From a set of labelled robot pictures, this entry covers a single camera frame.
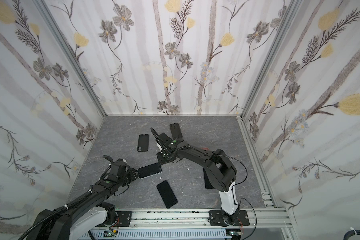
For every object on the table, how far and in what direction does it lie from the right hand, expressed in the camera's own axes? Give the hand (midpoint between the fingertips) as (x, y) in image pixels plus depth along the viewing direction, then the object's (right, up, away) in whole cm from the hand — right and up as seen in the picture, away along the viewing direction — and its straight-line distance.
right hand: (157, 156), depth 86 cm
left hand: (-13, -8, +3) cm, 16 cm away
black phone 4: (+30, -16, 0) cm, 34 cm away
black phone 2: (-5, -9, +5) cm, 12 cm away
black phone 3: (+6, -20, -3) cm, 21 cm away
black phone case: (-13, +6, +19) cm, 24 cm away
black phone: (+10, +15, +23) cm, 29 cm away
